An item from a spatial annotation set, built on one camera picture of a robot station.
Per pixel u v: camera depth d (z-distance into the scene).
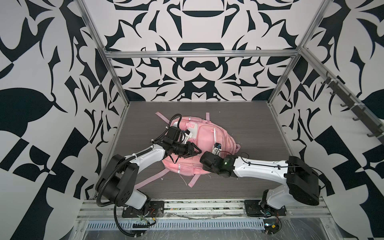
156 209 0.74
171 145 0.69
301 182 0.42
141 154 0.52
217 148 0.75
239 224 0.71
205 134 0.90
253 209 0.73
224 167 0.59
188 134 0.82
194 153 0.79
